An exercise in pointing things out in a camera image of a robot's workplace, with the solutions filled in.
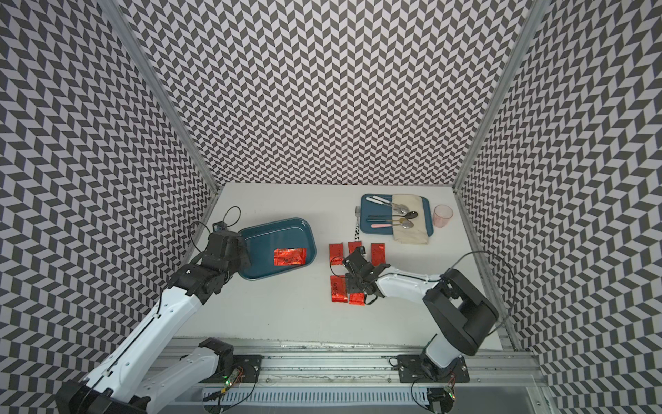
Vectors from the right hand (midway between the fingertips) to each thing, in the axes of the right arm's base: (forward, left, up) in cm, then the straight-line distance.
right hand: (359, 285), depth 90 cm
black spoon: (+29, -23, +4) cm, 37 cm away
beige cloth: (+21, -25, +1) cm, 32 cm away
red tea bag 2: (+11, +8, +2) cm, 14 cm away
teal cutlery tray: (+35, -7, -1) cm, 35 cm away
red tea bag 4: (+12, -7, +1) cm, 14 cm away
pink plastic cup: (+28, -35, +6) cm, 45 cm away
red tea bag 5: (-3, +7, +2) cm, 8 cm away
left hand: (+3, +37, +18) cm, 41 cm away
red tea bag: (+4, +23, +14) cm, 27 cm away
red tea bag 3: (+16, +2, +1) cm, 16 cm away
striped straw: (+21, 0, +1) cm, 21 cm away
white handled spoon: (+41, -13, -2) cm, 43 cm away
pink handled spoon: (+26, -20, +1) cm, 33 cm away
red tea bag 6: (-5, +1, +1) cm, 5 cm away
